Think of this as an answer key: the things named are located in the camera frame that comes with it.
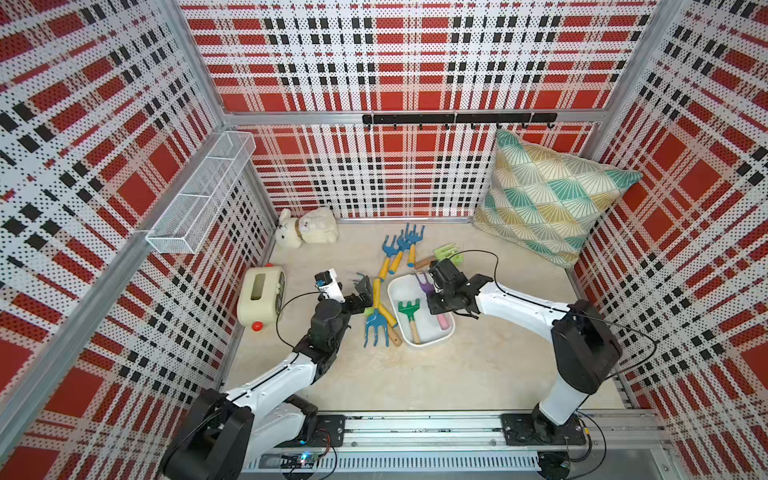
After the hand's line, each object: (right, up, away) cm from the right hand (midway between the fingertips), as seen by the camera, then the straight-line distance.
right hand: (437, 301), depth 90 cm
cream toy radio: (-53, +2, -1) cm, 53 cm away
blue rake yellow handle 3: (-19, -6, +2) cm, 20 cm away
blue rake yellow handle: (-16, +15, +22) cm, 31 cm away
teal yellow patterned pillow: (+33, +31, +1) cm, 46 cm away
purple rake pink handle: (-3, +4, -1) cm, 5 cm away
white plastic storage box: (-10, +4, +4) cm, 11 cm away
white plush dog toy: (-41, +24, +16) cm, 50 cm away
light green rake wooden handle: (+7, +15, +19) cm, 26 cm away
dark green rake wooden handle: (-8, -4, +6) cm, 11 cm away
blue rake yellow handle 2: (-10, +18, +25) cm, 32 cm away
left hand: (-23, +7, -5) cm, 24 cm away
